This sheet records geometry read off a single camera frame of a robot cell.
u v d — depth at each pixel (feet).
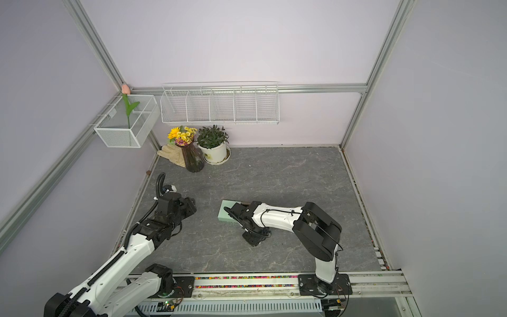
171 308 2.32
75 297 1.30
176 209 2.11
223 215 2.97
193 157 3.36
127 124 2.85
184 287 2.41
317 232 1.54
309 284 2.43
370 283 2.48
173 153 3.90
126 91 2.92
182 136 2.99
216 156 3.58
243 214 2.11
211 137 3.26
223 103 3.25
